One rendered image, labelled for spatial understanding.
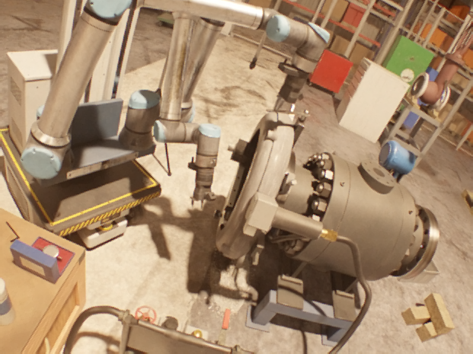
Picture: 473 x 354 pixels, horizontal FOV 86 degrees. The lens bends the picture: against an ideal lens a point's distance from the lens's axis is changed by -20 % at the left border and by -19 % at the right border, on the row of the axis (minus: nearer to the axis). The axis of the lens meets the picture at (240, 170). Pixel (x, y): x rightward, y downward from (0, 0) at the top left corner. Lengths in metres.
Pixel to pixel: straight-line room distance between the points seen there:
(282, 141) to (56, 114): 0.84
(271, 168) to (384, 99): 4.17
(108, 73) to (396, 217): 1.54
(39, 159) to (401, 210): 1.56
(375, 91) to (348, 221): 3.92
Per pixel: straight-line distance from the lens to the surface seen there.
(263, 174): 1.18
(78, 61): 0.98
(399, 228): 1.56
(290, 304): 1.61
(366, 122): 5.29
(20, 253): 1.09
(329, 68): 6.67
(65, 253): 1.21
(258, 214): 1.09
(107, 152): 1.56
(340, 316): 1.74
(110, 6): 0.92
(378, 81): 5.13
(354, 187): 1.44
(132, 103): 1.53
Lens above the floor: 1.45
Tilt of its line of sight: 32 degrees down
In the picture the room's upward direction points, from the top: 24 degrees clockwise
